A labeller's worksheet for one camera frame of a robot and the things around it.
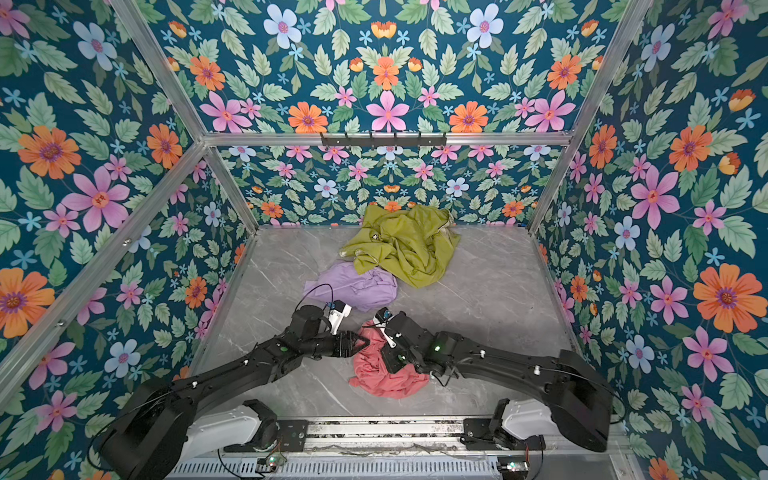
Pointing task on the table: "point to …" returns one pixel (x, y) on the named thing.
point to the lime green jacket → (417, 242)
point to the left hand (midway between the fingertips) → (368, 339)
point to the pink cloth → (373, 373)
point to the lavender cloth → (362, 292)
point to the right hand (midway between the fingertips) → (381, 350)
